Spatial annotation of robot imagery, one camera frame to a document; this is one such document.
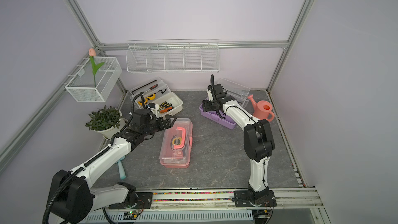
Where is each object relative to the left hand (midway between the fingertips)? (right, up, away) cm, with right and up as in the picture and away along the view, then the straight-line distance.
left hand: (171, 120), depth 82 cm
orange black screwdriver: (-8, +5, +23) cm, 25 cm away
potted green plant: (-34, -1, +1) cm, 34 cm away
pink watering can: (+53, +6, +12) cm, 55 cm away
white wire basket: (-41, +17, -8) cm, 46 cm away
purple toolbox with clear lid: (+42, +16, +22) cm, 50 cm away
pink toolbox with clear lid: (+3, -13, 0) cm, 13 cm away
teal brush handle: (-26, -26, -1) cm, 37 cm away
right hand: (+19, +9, +13) cm, 25 cm away
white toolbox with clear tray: (-16, +17, +27) cm, 36 cm away
